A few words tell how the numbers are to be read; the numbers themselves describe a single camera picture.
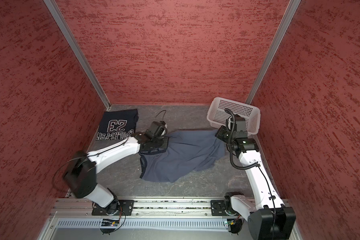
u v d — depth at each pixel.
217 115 1.14
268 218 0.37
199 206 0.76
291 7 0.71
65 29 0.79
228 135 0.65
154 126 0.67
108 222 0.73
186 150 0.90
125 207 0.74
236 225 0.70
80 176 0.44
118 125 1.06
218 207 0.74
